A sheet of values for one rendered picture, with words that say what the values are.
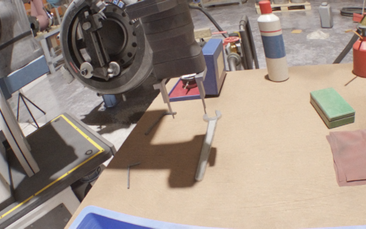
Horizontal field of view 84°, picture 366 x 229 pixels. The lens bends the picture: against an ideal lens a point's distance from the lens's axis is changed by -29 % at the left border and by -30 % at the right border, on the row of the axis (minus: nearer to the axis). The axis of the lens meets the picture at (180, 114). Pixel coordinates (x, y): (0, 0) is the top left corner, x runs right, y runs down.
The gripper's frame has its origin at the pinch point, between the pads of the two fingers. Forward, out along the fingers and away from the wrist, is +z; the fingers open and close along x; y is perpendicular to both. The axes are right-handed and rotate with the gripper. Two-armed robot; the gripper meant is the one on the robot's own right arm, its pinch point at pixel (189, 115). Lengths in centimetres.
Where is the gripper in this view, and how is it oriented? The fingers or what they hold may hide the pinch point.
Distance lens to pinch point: 43.5
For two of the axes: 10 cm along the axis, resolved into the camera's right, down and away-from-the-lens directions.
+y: 1.9, -5.0, 8.5
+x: -9.5, 1.3, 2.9
